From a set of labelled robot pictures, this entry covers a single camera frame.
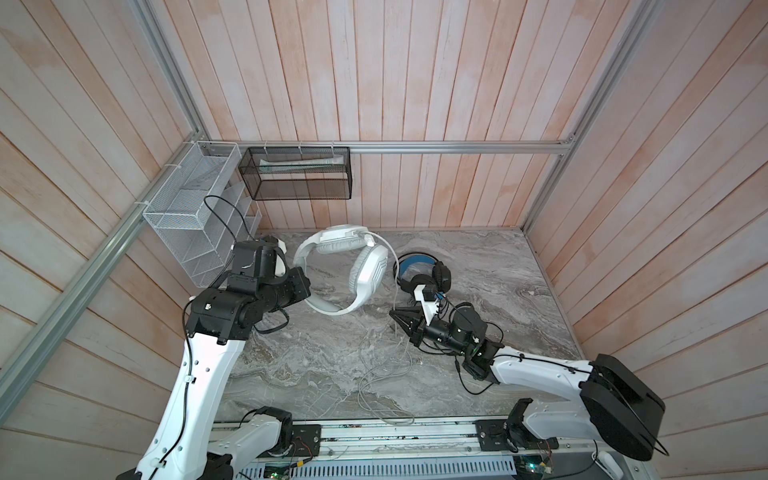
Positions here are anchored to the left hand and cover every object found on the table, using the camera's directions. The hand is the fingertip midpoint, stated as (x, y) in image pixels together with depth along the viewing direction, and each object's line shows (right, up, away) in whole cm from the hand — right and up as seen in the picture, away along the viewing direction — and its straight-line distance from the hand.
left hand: (311, 289), depth 66 cm
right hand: (+19, -7, +9) cm, 22 cm away
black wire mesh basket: (-14, +37, +39) cm, 55 cm away
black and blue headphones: (+31, +3, +44) cm, 54 cm away
